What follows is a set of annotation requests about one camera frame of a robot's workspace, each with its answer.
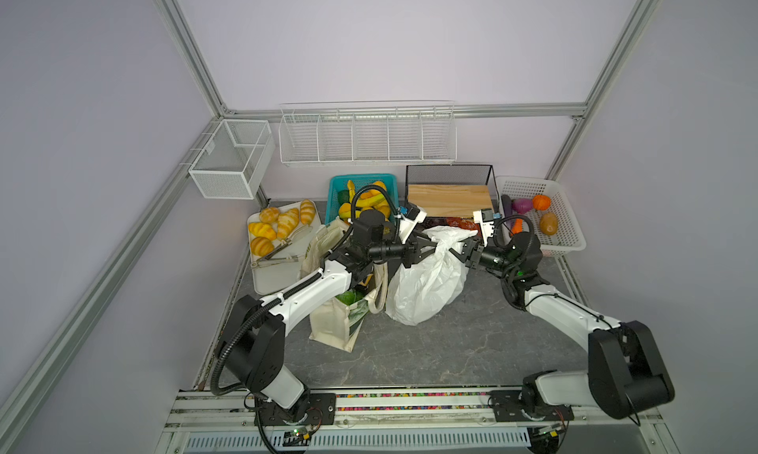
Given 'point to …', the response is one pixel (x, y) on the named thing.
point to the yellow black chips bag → (365, 280)
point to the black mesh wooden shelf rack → (451, 190)
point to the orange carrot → (517, 227)
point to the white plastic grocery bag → (416, 293)
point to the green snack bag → (350, 296)
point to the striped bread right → (307, 211)
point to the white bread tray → (281, 270)
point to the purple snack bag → (432, 221)
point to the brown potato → (549, 223)
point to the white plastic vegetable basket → (568, 236)
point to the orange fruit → (372, 192)
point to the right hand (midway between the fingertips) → (441, 245)
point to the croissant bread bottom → (262, 246)
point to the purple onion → (521, 205)
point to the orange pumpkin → (541, 202)
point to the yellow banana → (377, 202)
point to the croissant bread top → (269, 215)
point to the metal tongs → (269, 258)
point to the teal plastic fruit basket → (339, 183)
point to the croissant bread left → (259, 229)
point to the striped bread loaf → (286, 222)
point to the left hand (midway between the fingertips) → (438, 248)
